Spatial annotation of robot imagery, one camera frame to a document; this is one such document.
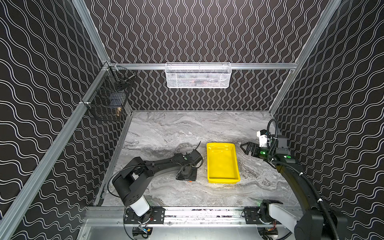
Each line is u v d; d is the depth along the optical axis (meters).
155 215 0.74
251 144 0.73
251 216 0.73
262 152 0.70
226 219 0.74
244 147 0.76
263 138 0.75
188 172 0.72
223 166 0.91
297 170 0.51
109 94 0.97
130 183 0.45
